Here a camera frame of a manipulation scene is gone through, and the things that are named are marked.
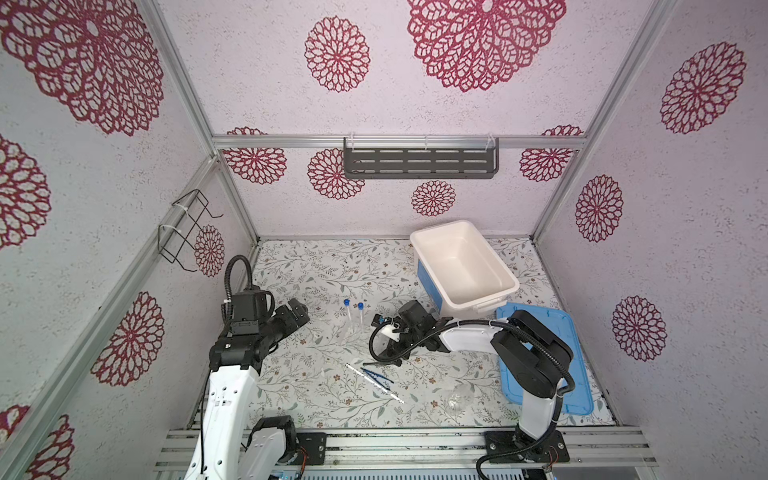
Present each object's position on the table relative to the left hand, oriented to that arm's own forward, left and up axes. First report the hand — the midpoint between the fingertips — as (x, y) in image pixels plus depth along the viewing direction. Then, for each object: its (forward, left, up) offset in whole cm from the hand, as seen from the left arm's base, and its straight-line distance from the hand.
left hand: (294, 322), depth 77 cm
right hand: (+3, -23, -16) cm, 29 cm away
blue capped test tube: (+7, -13, -3) cm, 15 cm away
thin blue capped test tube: (+6, -17, -3) cm, 18 cm away
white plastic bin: (+30, -52, -17) cm, 62 cm away
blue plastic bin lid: (+10, -81, -19) cm, 84 cm away
